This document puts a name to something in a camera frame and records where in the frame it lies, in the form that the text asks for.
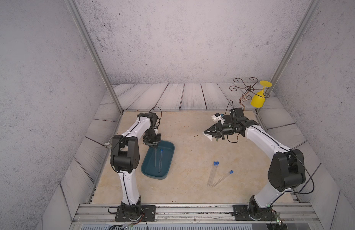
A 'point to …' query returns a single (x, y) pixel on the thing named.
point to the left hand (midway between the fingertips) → (158, 146)
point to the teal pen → (217, 140)
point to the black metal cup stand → (248, 90)
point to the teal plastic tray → (157, 163)
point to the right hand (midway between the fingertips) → (206, 133)
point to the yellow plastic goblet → (257, 100)
